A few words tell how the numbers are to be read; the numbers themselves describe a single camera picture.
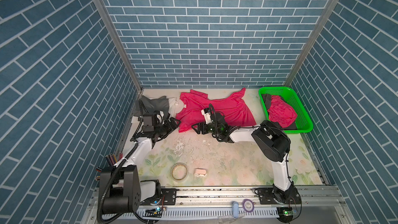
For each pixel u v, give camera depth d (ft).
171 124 2.57
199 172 2.60
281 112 3.22
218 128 2.47
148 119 2.24
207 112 2.79
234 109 3.58
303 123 3.15
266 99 3.41
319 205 2.52
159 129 2.44
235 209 2.23
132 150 1.65
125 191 1.35
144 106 3.39
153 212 2.34
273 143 1.74
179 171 2.71
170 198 2.41
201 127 2.72
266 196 2.42
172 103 3.55
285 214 2.30
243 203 2.36
